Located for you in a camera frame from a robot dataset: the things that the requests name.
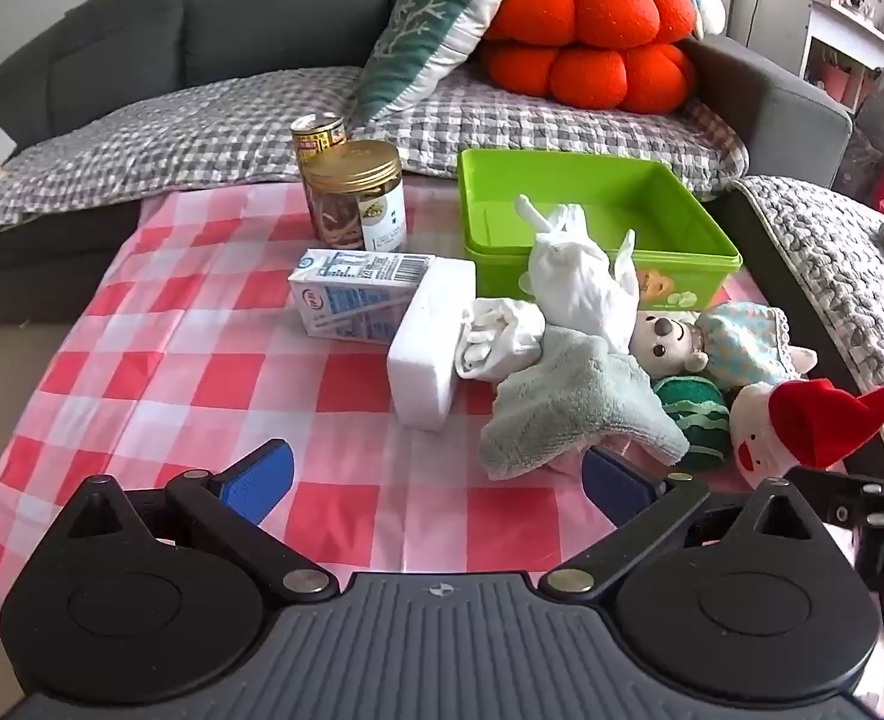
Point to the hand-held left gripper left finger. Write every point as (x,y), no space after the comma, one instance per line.
(258,476)

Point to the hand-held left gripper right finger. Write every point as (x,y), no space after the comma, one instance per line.
(616,481)

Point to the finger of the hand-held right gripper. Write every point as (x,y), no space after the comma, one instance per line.
(824,486)

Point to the santa plush red hat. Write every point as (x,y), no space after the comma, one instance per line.
(809,420)

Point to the light green towel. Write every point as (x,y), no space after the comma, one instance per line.
(569,397)

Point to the green watermelon plush ball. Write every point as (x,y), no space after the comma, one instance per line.
(693,412)

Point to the plush bunny blue dress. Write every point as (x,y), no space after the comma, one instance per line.
(663,341)

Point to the white sock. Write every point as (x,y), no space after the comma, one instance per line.
(498,337)

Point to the white knotted cloth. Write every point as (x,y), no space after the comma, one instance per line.
(573,277)

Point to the white sponge block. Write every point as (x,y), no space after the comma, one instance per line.
(430,345)

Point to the green plastic box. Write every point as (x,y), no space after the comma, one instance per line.
(659,240)

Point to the red white checked tablecloth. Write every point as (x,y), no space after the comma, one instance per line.
(187,360)

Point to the blue white milk carton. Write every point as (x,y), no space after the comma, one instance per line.
(352,292)

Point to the grey knitted blanket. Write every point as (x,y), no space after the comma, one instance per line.
(809,255)

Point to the clear jar gold lid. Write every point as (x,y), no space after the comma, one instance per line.
(352,195)

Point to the yellow red tin can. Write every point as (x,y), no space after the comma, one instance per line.
(320,136)

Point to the grey checked blanket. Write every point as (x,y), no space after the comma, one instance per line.
(149,135)

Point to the white shelf unit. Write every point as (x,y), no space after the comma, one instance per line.
(832,22)

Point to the orange pumpkin cushion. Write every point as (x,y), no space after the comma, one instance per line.
(592,22)

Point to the grey sofa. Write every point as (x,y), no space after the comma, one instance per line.
(149,15)

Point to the green patterned pillow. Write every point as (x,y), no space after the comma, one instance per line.
(427,22)

